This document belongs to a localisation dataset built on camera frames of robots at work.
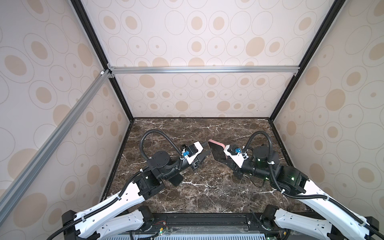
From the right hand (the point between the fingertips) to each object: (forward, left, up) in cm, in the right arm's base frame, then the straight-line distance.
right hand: (224, 158), depth 64 cm
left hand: (-2, +6, +11) cm, 13 cm away
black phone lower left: (+3, +24, -30) cm, 39 cm away
